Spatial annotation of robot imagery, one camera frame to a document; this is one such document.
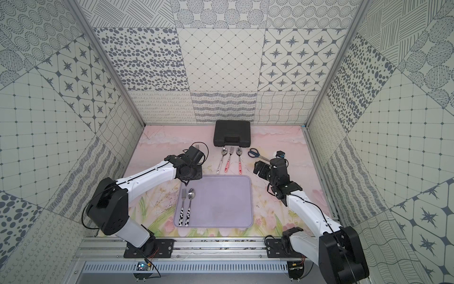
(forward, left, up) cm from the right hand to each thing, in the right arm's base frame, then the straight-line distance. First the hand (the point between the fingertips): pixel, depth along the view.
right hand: (262, 168), depth 87 cm
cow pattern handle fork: (-11, +41, -11) cm, 44 cm away
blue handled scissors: (+18, +3, -11) cm, 21 cm away
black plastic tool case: (+29, +16, -6) cm, 34 cm away
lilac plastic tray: (-12, +21, -14) cm, 28 cm away
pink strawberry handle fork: (+19, +16, -11) cm, 27 cm away
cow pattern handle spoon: (-10, +36, -9) cm, 39 cm away
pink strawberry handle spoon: (+18, +12, -10) cm, 24 cm away
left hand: (-1, +33, -2) cm, 33 cm away
